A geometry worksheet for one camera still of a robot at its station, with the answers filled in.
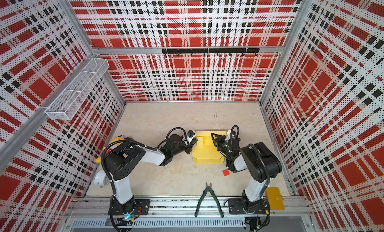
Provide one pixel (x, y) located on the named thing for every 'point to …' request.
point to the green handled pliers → (207, 189)
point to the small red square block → (226, 172)
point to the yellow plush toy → (98, 159)
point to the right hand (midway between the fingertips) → (210, 133)
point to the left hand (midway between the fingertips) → (198, 138)
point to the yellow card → (276, 198)
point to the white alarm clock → (101, 178)
